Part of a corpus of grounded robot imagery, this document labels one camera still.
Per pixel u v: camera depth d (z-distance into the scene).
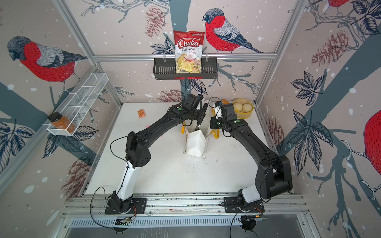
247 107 1.09
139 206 0.73
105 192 0.70
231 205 0.73
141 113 1.14
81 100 0.80
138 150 0.53
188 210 0.73
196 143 0.87
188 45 0.85
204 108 0.90
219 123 0.73
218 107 0.75
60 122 0.61
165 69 0.94
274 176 0.42
